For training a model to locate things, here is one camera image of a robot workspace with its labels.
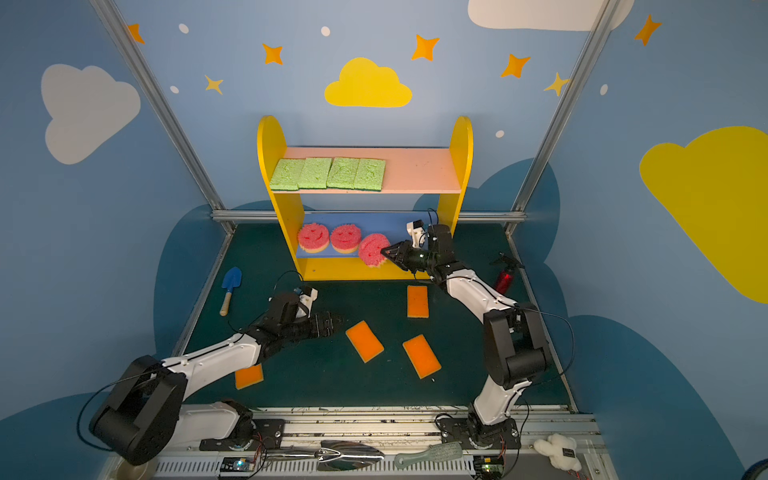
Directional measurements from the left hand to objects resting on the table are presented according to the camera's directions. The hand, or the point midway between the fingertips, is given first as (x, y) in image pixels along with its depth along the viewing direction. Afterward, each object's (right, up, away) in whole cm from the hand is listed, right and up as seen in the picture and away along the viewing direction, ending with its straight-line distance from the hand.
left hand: (333, 319), depth 88 cm
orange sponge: (+9, -8, +4) cm, 12 cm away
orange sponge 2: (+26, +4, +11) cm, 29 cm away
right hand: (+16, +21, -2) cm, 26 cm away
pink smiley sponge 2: (+11, +21, 0) cm, 24 cm away
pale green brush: (+28, -29, -17) cm, 43 cm away
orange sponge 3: (+26, -11, -2) cm, 28 cm away
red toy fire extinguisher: (+55, +12, +8) cm, 57 cm away
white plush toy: (+58, -27, -18) cm, 67 cm away
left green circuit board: (-20, -32, -17) cm, 41 cm away
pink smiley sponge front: (+3, +25, +7) cm, 26 cm away
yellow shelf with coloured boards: (-1, +38, +27) cm, 47 cm away
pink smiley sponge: (-8, +25, +7) cm, 27 cm away
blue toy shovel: (-39, +10, +16) cm, 44 cm away
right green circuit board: (+41, -33, -16) cm, 55 cm away
